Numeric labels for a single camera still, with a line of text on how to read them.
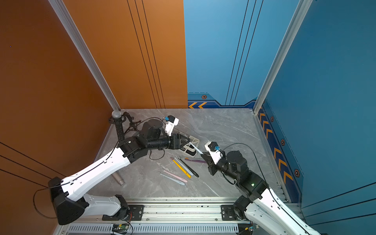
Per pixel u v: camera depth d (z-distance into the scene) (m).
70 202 0.40
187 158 0.92
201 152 0.68
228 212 0.72
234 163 0.49
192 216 0.73
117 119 0.83
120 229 0.72
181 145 0.61
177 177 0.85
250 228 0.69
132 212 0.74
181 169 0.88
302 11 0.70
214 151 0.56
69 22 0.74
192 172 0.87
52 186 0.39
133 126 1.00
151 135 0.53
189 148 0.85
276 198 0.46
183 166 0.89
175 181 0.84
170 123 0.62
